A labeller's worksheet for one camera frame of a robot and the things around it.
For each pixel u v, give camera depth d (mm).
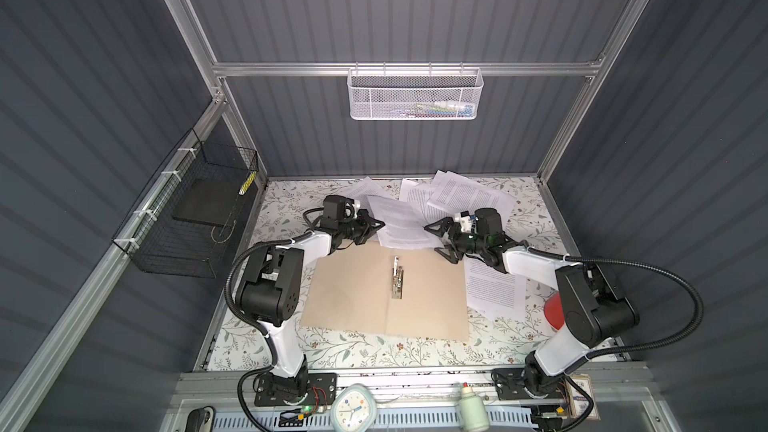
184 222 718
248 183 823
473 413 644
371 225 868
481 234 750
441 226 813
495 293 893
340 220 802
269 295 497
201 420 666
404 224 1014
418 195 1156
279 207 1119
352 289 908
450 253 841
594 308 466
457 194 1156
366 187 1191
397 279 907
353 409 683
